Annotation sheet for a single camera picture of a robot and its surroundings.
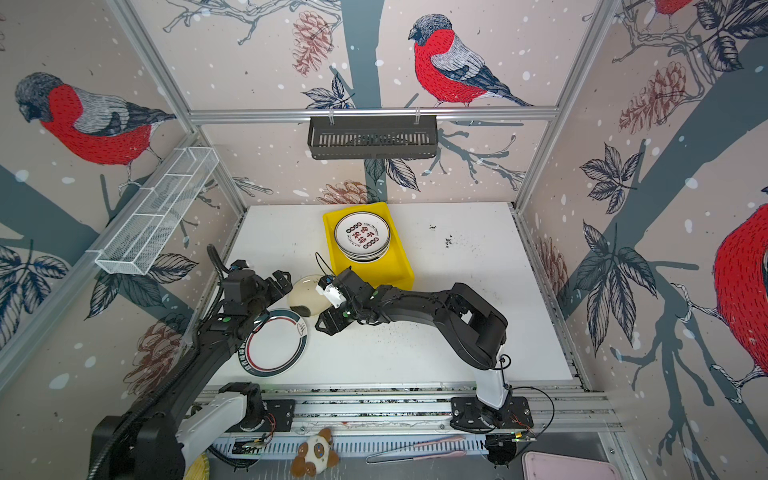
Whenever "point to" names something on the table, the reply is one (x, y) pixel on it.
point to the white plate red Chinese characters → (362, 232)
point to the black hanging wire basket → (380, 137)
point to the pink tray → (543, 466)
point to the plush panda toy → (315, 455)
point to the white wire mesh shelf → (152, 216)
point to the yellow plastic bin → (391, 270)
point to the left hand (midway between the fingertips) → (277, 279)
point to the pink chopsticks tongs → (442, 455)
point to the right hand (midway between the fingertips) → (323, 324)
